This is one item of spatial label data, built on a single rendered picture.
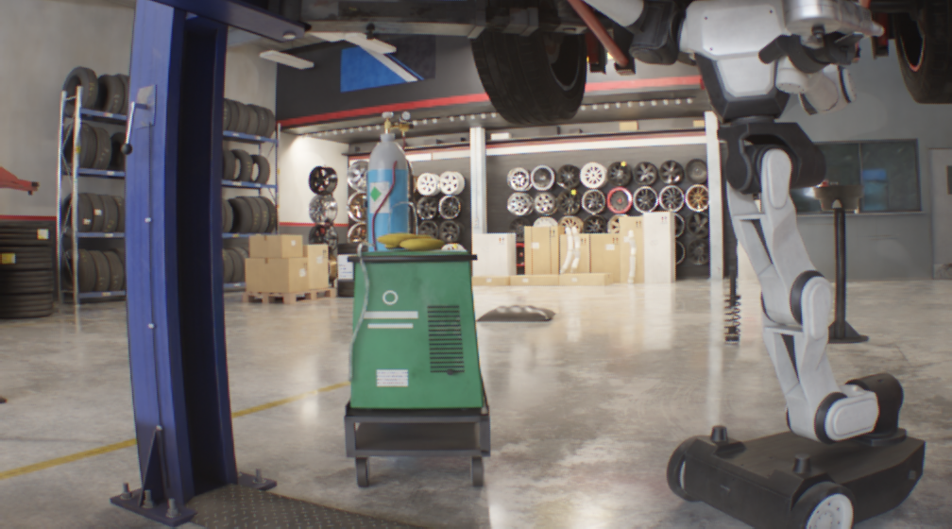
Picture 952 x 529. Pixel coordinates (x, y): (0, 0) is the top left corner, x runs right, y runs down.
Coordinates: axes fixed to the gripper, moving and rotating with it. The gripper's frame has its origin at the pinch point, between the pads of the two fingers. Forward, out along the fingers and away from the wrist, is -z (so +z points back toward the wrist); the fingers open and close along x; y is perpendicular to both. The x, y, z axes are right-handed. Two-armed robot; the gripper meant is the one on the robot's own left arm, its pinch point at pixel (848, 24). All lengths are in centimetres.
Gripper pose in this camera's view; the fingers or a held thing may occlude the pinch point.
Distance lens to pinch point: 125.6
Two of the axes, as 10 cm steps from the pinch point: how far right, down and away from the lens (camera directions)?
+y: -10.0, 0.0, 0.0
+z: 0.0, 0.6, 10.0
